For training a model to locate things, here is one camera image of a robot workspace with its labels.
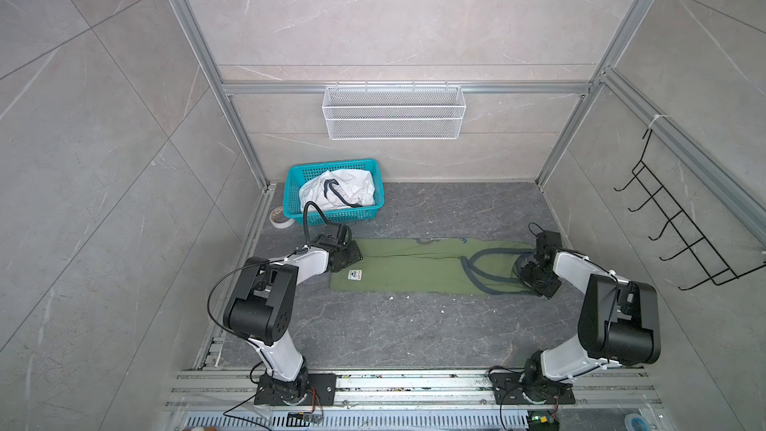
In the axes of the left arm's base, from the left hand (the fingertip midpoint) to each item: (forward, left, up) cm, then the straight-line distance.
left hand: (354, 248), depth 97 cm
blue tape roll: (-50, -69, -2) cm, 85 cm away
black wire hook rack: (-26, -77, +32) cm, 87 cm away
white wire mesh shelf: (+37, -15, +27) cm, 48 cm away
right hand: (-13, -56, -2) cm, 57 cm away
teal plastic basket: (+31, +23, +5) cm, 39 cm away
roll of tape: (+14, +28, -2) cm, 32 cm away
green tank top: (-7, -27, -1) cm, 28 cm away
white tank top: (+25, +6, +3) cm, 26 cm away
